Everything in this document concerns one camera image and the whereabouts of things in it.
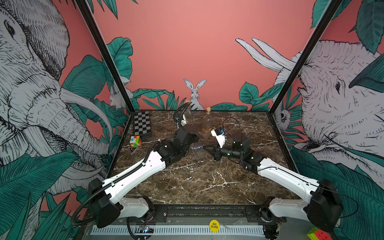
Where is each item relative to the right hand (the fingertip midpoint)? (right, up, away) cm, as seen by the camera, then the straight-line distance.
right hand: (203, 146), depth 72 cm
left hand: (-5, +10, +1) cm, 11 cm away
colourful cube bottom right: (+50, -38, -6) cm, 63 cm away
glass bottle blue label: (-2, -2, +3) cm, 4 cm away
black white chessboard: (-44, +11, +35) cm, 57 cm away
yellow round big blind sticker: (+5, -38, -2) cm, 39 cm away
